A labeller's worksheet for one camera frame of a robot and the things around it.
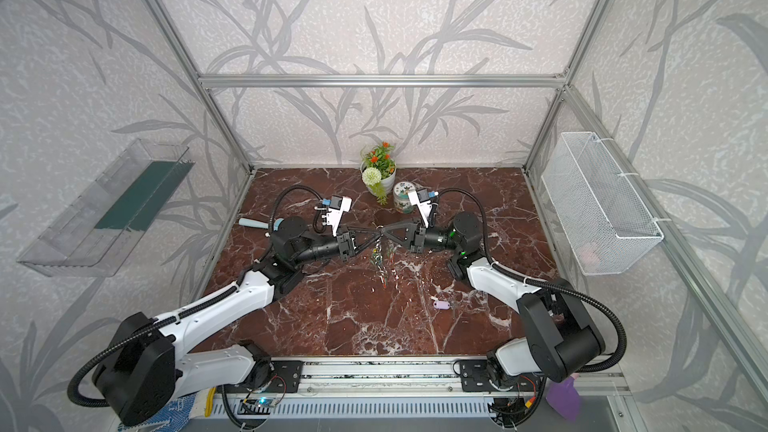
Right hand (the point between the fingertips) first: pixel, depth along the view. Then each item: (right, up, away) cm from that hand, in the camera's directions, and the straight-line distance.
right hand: (385, 226), depth 70 cm
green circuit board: (-30, -42, 0) cm, 52 cm away
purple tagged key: (+15, -25, +16) cm, 33 cm away
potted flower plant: (-4, +15, +30) cm, 34 cm away
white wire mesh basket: (+58, -2, +7) cm, 58 cm away
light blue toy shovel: (-46, -3, +32) cm, 56 cm away
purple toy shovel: (+44, -42, +1) cm, 61 cm away
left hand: (-1, -1, -2) cm, 2 cm away
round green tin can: (+3, +6, +32) cm, 33 cm away
